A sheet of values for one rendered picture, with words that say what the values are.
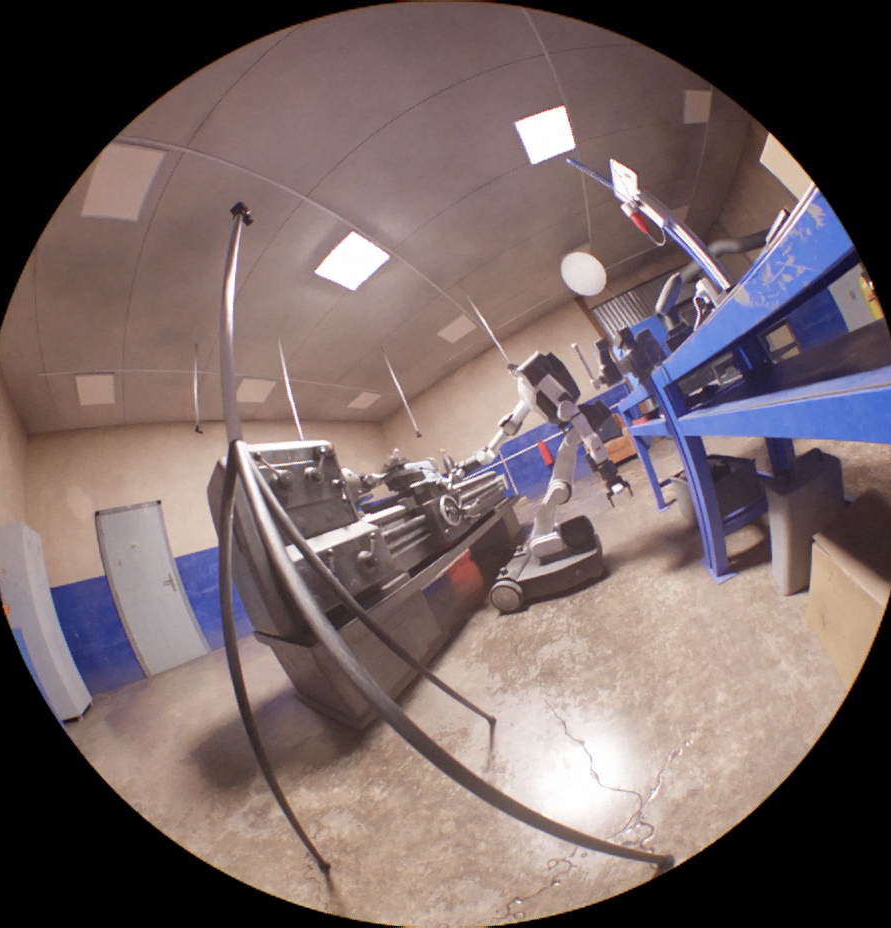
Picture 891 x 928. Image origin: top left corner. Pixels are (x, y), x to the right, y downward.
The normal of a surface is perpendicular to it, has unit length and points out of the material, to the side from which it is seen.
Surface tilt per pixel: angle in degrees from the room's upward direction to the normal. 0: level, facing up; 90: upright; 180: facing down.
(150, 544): 90
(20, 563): 90
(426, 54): 180
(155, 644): 90
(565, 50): 180
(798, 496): 90
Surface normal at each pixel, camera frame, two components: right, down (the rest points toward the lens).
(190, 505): 0.79, -0.40
